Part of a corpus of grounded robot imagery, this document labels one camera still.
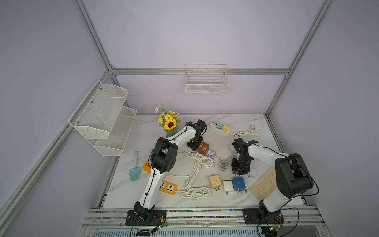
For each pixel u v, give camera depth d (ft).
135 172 2.93
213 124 3.63
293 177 1.53
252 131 3.53
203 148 2.97
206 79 3.12
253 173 2.89
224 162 3.01
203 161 3.05
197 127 2.50
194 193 2.54
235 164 2.67
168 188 2.63
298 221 2.36
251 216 2.41
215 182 2.62
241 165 2.56
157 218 2.40
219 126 3.43
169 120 2.69
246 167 2.62
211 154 3.11
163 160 1.94
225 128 3.41
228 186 2.69
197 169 2.89
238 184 2.62
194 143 2.95
